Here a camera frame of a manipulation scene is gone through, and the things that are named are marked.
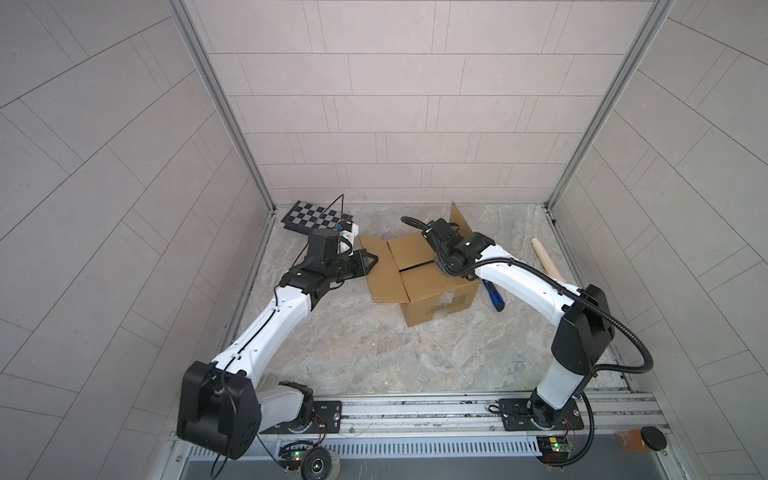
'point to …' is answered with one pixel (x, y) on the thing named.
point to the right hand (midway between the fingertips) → (451, 256)
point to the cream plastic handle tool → (546, 260)
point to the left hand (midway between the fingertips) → (385, 257)
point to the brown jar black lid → (643, 439)
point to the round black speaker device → (320, 464)
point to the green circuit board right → (554, 449)
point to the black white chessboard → (305, 217)
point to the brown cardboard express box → (403, 271)
